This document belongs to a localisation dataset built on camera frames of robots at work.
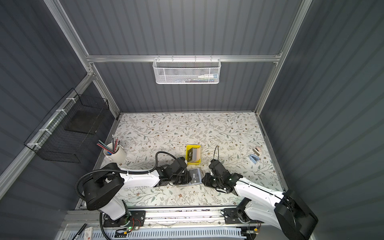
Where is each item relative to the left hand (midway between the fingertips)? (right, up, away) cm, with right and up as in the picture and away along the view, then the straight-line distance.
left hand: (194, 180), depth 85 cm
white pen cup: (-43, +14, +2) cm, 46 cm away
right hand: (+5, -1, -2) cm, 6 cm away
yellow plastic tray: (-4, +17, +12) cm, 21 cm away
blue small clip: (+38, +11, +8) cm, 41 cm away
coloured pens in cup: (-47, +21, +4) cm, 52 cm away
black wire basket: (-63, +28, -12) cm, 70 cm away
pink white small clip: (+41, +15, +11) cm, 45 cm away
